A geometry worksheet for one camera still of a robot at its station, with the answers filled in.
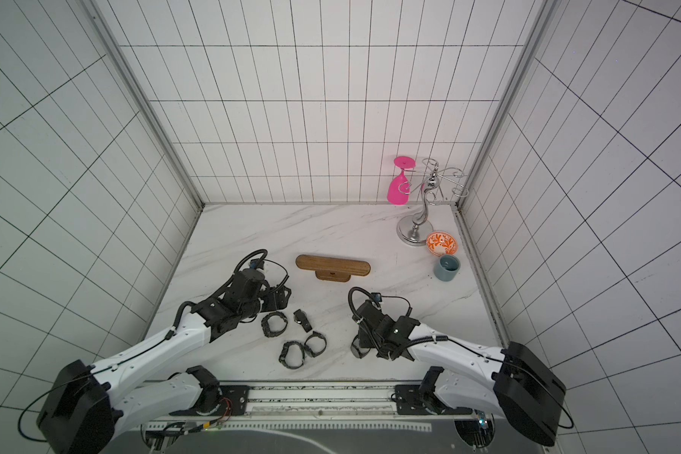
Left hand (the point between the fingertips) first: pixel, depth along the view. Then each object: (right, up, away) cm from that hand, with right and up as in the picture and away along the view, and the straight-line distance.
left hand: (277, 298), depth 84 cm
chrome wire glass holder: (+50, +21, +25) cm, 59 cm away
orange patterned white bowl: (+57, +15, +20) cm, 62 cm away
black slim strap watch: (+11, -14, -5) cm, 18 cm away
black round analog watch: (+24, -13, -5) cm, 28 cm away
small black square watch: (+7, -7, +2) cm, 10 cm away
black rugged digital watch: (+3, -15, -6) cm, 16 cm away
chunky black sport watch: (-3, -8, -1) cm, 9 cm away
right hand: (+26, -10, +1) cm, 28 cm away
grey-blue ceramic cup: (+56, +8, +11) cm, 58 cm away
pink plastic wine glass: (+41, +36, +17) cm, 57 cm away
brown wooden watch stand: (+17, +8, +8) cm, 20 cm away
